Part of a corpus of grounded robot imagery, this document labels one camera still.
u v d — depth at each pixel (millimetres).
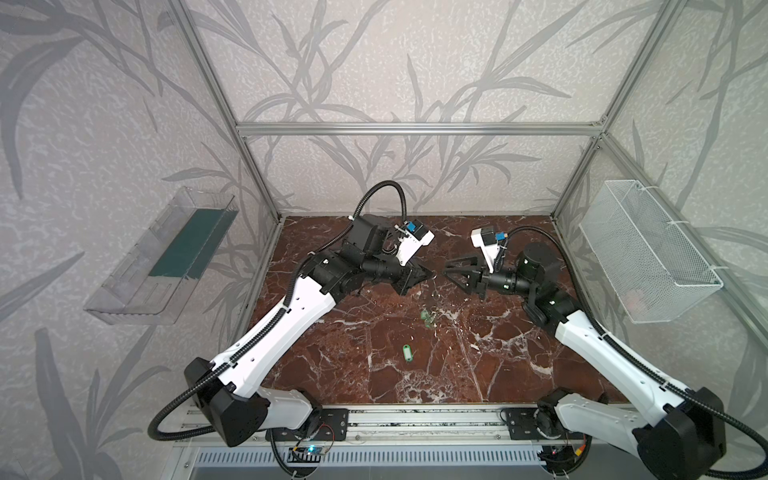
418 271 573
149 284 637
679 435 371
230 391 379
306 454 716
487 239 589
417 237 578
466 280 614
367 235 502
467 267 676
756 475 385
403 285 577
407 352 864
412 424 752
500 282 607
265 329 412
